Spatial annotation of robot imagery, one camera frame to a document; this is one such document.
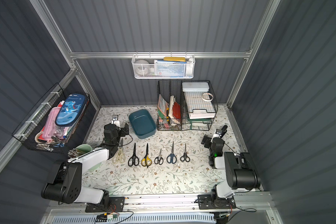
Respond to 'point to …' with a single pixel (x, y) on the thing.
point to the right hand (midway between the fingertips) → (216, 136)
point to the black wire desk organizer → (185, 104)
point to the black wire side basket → (30, 132)
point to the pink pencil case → (52, 132)
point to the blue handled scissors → (171, 158)
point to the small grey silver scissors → (159, 159)
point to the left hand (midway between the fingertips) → (119, 123)
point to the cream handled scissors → (120, 157)
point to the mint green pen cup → (84, 148)
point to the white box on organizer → (195, 87)
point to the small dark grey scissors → (185, 157)
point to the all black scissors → (134, 160)
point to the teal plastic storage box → (143, 123)
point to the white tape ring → (207, 96)
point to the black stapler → (223, 129)
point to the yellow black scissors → (145, 161)
